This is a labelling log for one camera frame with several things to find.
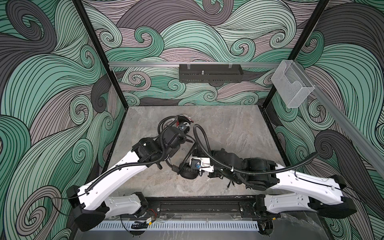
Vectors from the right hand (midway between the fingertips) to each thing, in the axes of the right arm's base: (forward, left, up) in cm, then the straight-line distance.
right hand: (203, 154), depth 62 cm
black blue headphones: (-5, +7, -6) cm, 10 cm away
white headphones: (+37, +11, -21) cm, 44 cm away
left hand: (+9, +15, -2) cm, 18 cm away
